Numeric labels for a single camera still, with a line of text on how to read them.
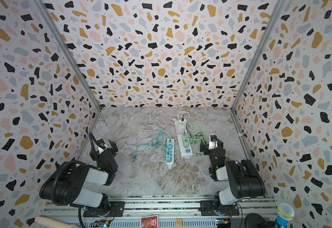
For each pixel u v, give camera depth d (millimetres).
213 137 775
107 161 681
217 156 688
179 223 695
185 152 930
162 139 1030
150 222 688
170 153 923
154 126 1073
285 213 510
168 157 856
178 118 1132
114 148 821
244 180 462
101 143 739
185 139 928
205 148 817
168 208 759
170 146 922
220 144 837
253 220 731
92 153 763
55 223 691
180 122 1028
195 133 1032
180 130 1028
